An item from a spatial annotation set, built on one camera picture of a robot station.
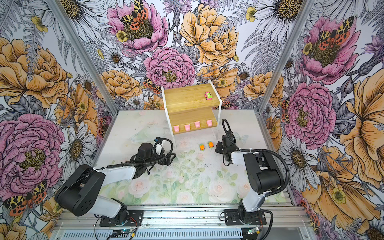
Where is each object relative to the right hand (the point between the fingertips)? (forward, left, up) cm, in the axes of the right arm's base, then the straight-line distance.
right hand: (219, 149), depth 99 cm
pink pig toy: (+4, +26, +18) cm, 32 cm away
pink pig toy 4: (+8, +7, +17) cm, 20 cm away
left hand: (-7, +31, +4) cm, 32 cm away
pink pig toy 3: (+7, +14, +17) cm, 23 cm away
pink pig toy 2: (+5, +20, +17) cm, 27 cm away
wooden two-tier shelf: (+7, +20, +33) cm, 39 cm away
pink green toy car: (+11, +8, +35) cm, 37 cm away
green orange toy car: (+1, +12, +1) cm, 12 cm away
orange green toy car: (+3, +6, +2) cm, 7 cm away
